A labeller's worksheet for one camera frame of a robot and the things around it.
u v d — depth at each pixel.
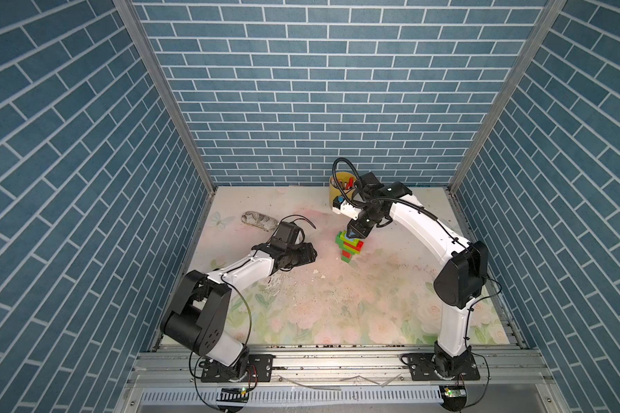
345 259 0.96
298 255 0.80
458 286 0.49
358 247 0.87
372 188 0.67
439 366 0.66
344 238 0.86
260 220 1.05
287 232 0.71
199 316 0.44
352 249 0.88
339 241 0.87
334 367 0.75
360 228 0.75
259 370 0.74
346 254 0.94
